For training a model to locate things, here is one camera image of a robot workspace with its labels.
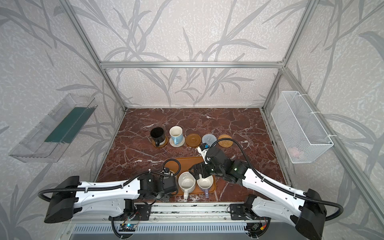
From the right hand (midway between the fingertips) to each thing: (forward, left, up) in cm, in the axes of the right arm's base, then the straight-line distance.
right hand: (196, 163), depth 74 cm
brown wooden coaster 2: (+23, +3, -16) cm, 29 cm away
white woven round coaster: (+19, +13, -15) cm, 28 cm away
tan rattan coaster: (+20, -18, -16) cm, 31 cm away
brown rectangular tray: (-2, +11, +2) cm, 12 cm away
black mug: (+22, +25, -7) cm, 34 cm away
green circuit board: (-25, +33, -16) cm, 45 cm away
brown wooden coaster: (+19, +23, -16) cm, 34 cm away
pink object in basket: (+4, -48, +5) cm, 49 cm away
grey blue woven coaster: (+24, -8, -16) cm, 30 cm away
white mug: (-5, +6, -14) cm, 16 cm away
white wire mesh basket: (+1, -45, +19) cm, 49 cm away
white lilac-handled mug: (-6, -4, -15) cm, 17 cm away
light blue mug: (+24, +14, -9) cm, 29 cm away
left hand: (-10, +14, -12) cm, 21 cm away
